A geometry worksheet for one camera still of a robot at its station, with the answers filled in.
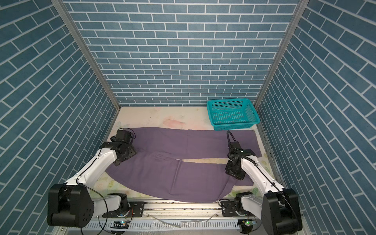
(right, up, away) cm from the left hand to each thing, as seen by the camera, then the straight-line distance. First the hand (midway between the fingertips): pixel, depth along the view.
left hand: (132, 154), depth 85 cm
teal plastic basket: (+64, +24, +20) cm, 71 cm away
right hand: (+58, -11, -2) cm, 59 cm away
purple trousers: (+15, -10, 0) cm, 17 cm away
